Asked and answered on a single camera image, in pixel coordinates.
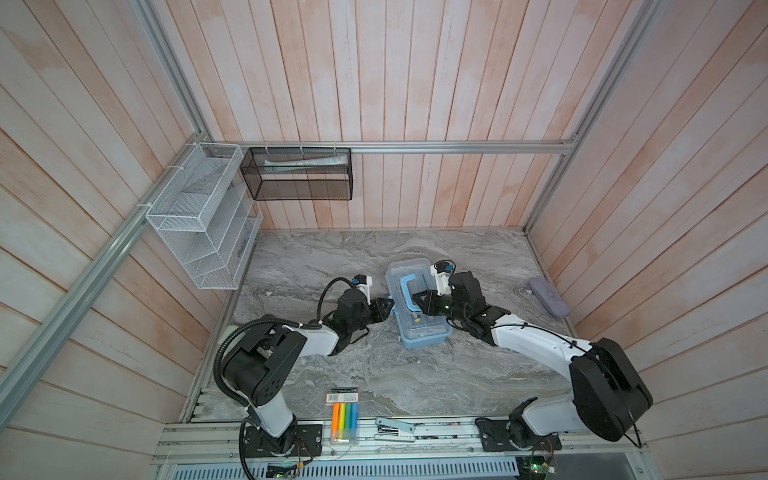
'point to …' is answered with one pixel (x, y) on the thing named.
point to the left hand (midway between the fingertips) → (393, 307)
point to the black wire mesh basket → (299, 173)
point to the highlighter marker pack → (344, 415)
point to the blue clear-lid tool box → (405, 277)
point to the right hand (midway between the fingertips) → (414, 296)
